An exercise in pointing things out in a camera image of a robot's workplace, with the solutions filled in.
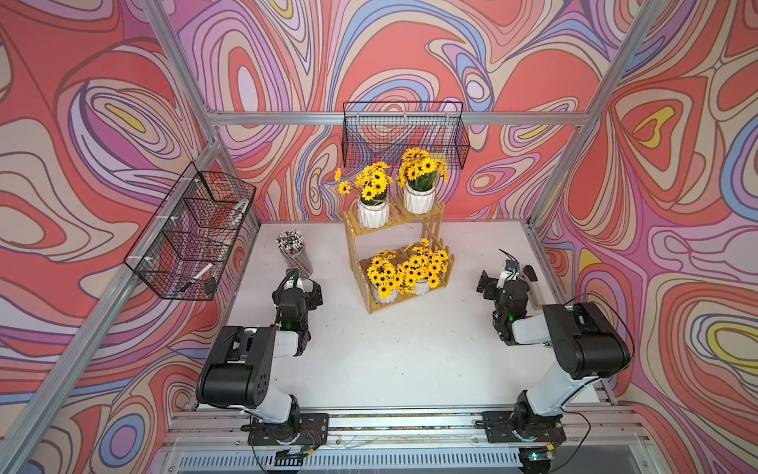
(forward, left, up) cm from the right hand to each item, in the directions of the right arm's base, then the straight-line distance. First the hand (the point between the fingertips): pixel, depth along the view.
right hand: (498, 279), depth 96 cm
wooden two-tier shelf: (-1, +32, +13) cm, 35 cm away
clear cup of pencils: (+7, +66, +13) cm, 68 cm away
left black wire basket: (-5, +89, +25) cm, 93 cm away
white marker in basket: (-10, +85, +21) cm, 88 cm away
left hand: (-1, +64, +3) cm, 64 cm away
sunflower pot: (-6, +38, +12) cm, 40 cm away
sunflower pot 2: (-2, +26, +11) cm, 28 cm away
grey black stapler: (-3, -12, -3) cm, 13 cm away
